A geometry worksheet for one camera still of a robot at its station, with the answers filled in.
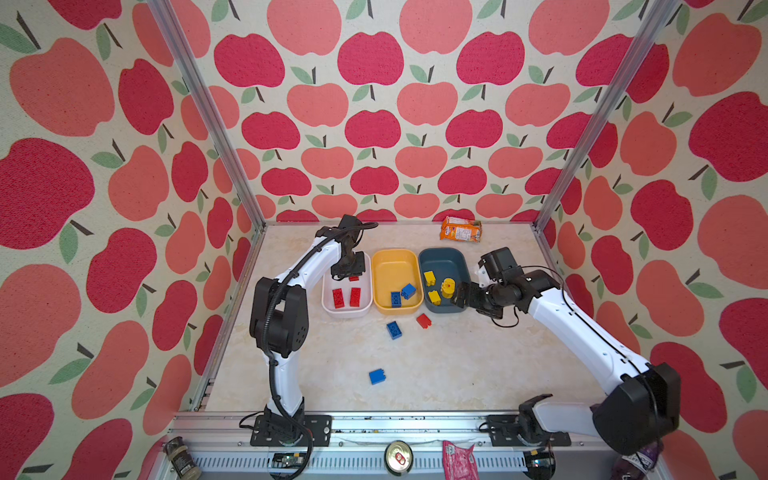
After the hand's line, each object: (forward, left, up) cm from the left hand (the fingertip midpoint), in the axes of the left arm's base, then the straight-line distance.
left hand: (361, 273), depth 94 cm
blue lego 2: (-2, -15, -7) cm, 17 cm away
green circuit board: (-48, +17, -11) cm, 52 cm away
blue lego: (-16, -10, -8) cm, 21 cm away
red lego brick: (-4, +2, -8) cm, 9 cm away
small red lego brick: (-13, -20, -9) cm, 25 cm away
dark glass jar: (-48, +40, -6) cm, 63 cm away
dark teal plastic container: (+6, -27, -8) cm, 29 cm away
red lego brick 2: (-4, +8, -9) cm, 12 cm away
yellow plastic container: (+8, -10, -10) cm, 17 cm away
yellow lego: (-5, -24, -6) cm, 25 cm away
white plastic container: (-1, -1, -5) cm, 5 cm away
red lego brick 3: (-2, +3, 0) cm, 3 cm away
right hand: (-14, -31, +5) cm, 34 cm away
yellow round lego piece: (-3, -28, -5) cm, 29 cm away
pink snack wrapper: (-49, -24, -8) cm, 56 cm away
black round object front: (-50, -45, -13) cm, 68 cm away
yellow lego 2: (+3, -23, -7) cm, 24 cm away
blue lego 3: (-29, -5, -10) cm, 31 cm away
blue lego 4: (-4, -11, -9) cm, 15 cm away
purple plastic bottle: (-51, -63, -5) cm, 81 cm away
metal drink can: (-49, -10, +1) cm, 50 cm away
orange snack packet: (+26, -38, -6) cm, 46 cm away
